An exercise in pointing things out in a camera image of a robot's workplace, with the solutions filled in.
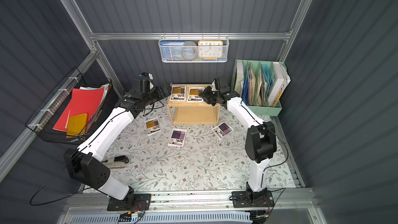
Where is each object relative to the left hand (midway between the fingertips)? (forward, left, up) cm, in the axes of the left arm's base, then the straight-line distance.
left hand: (163, 88), depth 79 cm
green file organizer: (+14, -56, -9) cm, 58 cm away
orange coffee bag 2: (+5, -6, -9) cm, 12 cm away
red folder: (-8, +37, 0) cm, 38 cm away
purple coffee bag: (-11, -5, -31) cm, 33 cm away
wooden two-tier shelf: (+11, -10, -29) cm, 32 cm away
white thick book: (+13, -69, -5) cm, 71 cm away
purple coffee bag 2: (-7, -33, -31) cm, 46 cm away
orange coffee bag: (+5, -15, -9) cm, 19 cm away
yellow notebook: (-20, +36, -2) cm, 41 cm away
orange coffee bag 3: (-3, +12, -30) cm, 33 cm away
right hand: (+4, -21, -8) cm, 23 cm away
